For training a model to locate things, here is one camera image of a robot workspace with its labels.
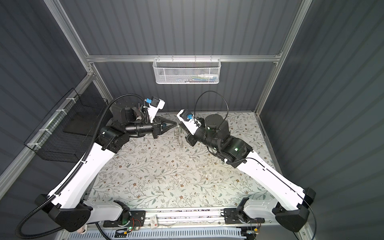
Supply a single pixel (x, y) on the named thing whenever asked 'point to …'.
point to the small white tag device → (153, 221)
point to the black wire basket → (66, 134)
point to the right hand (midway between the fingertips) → (182, 124)
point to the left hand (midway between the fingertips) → (176, 123)
